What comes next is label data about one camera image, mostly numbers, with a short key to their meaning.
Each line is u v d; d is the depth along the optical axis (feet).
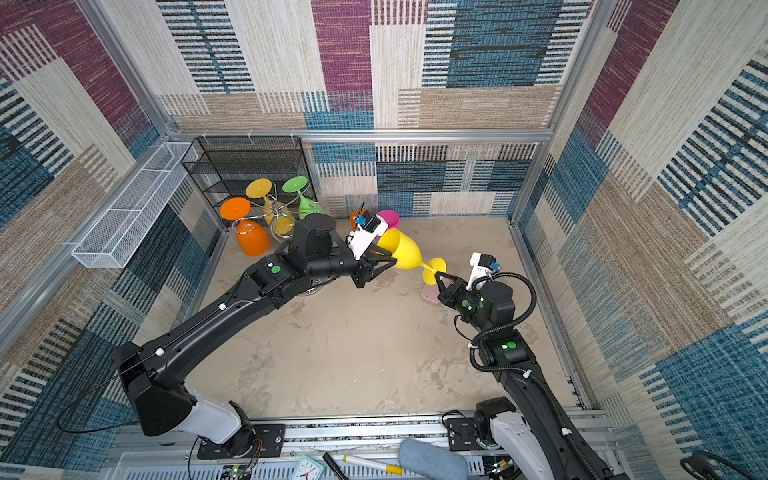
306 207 2.93
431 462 2.21
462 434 2.42
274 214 2.60
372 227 1.84
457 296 2.16
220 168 3.43
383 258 2.17
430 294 3.20
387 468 2.28
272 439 2.40
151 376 1.31
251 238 2.77
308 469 2.25
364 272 1.91
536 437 1.56
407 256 2.22
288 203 2.69
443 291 2.35
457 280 2.26
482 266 2.19
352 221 1.78
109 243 2.30
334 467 2.27
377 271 2.09
